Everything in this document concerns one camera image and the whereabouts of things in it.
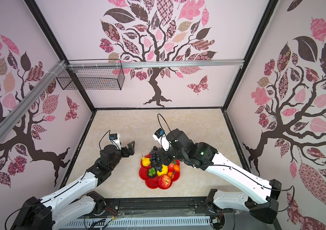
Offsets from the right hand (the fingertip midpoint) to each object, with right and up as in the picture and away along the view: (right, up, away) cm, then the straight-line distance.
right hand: (157, 150), depth 65 cm
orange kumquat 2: (+6, -17, +16) cm, 24 cm away
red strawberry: (+7, -13, +18) cm, 23 cm away
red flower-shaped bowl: (-3, -20, +16) cm, 26 cm away
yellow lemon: (+3, -15, +16) cm, 22 cm away
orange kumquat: (+10, -13, +14) cm, 22 cm away
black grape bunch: (-1, -6, +4) cm, 7 cm away
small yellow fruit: (-8, -11, +19) cm, 23 cm away
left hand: (-18, 0, +18) cm, 26 cm away
